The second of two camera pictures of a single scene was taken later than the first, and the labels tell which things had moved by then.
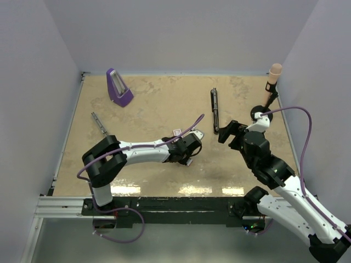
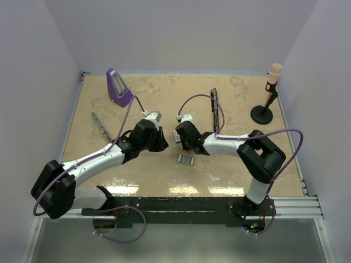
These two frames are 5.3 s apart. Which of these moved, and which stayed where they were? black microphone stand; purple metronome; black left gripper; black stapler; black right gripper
Moved: black left gripper; black right gripper
Stayed: black stapler; black microphone stand; purple metronome
